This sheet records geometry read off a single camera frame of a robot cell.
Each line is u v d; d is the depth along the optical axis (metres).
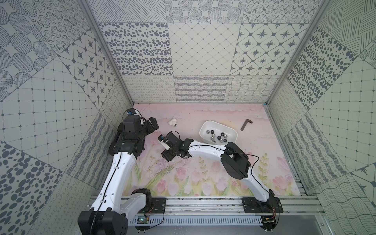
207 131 1.04
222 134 1.01
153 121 0.70
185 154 0.67
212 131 1.04
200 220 0.78
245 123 1.08
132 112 0.66
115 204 0.39
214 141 0.97
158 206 0.73
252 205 0.73
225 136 1.01
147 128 0.68
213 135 1.01
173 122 1.05
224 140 0.98
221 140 0.98
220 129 1.03
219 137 1.01
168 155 0.80
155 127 0.71
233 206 0.76
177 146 0.71
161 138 0.80
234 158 0.59
